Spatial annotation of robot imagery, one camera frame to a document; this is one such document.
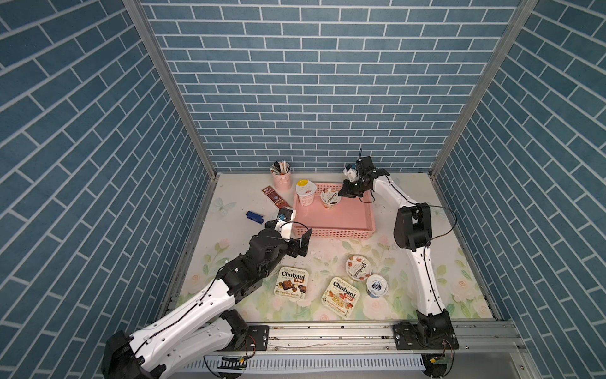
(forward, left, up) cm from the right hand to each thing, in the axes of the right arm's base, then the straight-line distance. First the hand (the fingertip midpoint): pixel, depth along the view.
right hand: (341, 193), depth 106 cm
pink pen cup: (+4, +28, +1) cm, 28 cm away
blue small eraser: (-14, +37, -3) cm, 40 cm away
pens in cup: (+9, +29, +5) cm, 31 cm away
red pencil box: (-4, +28, -4) cm, 29 cm away
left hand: (-31, +13, +18) cm, 38 cm away
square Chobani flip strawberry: (-45, 0, -2) cm, 45 cm away
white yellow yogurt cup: (-3, +16, +4) cm, 16 cm away
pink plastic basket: (-7, +9, -6) cm, 13 cm away
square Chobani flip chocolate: (-42, +17, -1) cm, 45 cm away
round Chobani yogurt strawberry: (-34, -7, -1) cm, 35 cm away
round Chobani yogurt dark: (-3, +5, 0) cm, 6 cm away
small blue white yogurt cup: (-41, -12, 0) cm, 43 cm away
